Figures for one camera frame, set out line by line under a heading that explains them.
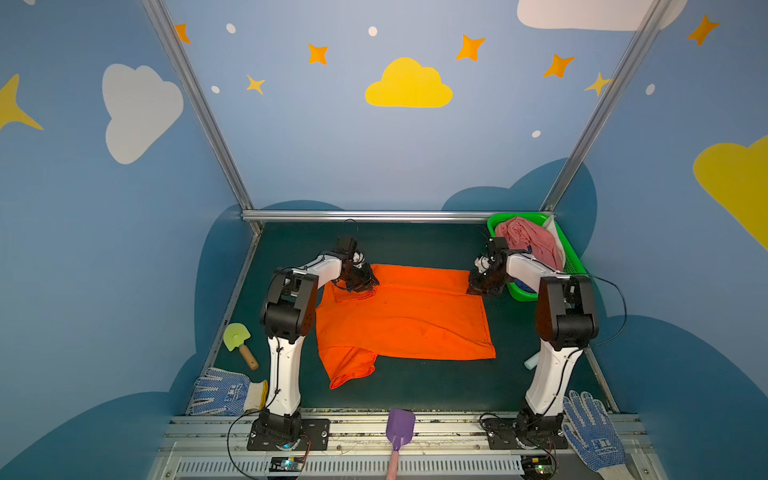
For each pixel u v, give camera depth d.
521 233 1.07
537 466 0.72
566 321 0.55
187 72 0.77
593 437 0.75
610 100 0.84
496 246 0.85
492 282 0.87
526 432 0.67
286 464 0.71
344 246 0.87
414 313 1.00
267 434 0.68
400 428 0.75
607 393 0.86
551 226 1.10
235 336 0.90
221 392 0.80
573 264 1.01
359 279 0.93
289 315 0.57
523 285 0.69
